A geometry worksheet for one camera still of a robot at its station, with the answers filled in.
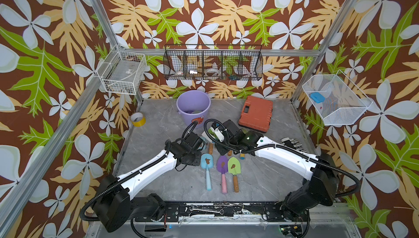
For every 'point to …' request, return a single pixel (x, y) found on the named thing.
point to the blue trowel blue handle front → (207, 162)
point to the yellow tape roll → (138, 119)
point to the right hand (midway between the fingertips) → (214, 144)
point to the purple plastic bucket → (193, 105)
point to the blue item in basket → (317, 97)
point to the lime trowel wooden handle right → (234, 168)
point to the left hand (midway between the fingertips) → (197, 157)
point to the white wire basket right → (345, 102)
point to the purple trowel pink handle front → (222, 163)
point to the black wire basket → (213, 62)
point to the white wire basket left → (120, 71)
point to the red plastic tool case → (256, 114)
